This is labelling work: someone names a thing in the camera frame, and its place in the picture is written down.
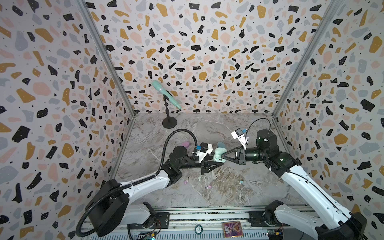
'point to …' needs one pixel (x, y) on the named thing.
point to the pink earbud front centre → (209, 186)
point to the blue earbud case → (220, 144)
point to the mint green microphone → (158, 85)
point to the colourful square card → (232, 229)
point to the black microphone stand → (169, 122)
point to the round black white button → (198, 229)
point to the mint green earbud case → (217, 157)
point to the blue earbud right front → (241, 181)
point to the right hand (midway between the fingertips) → (226, 157)
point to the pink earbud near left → (185, 182)
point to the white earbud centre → (199, 177)
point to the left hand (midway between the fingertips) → (224, 161)
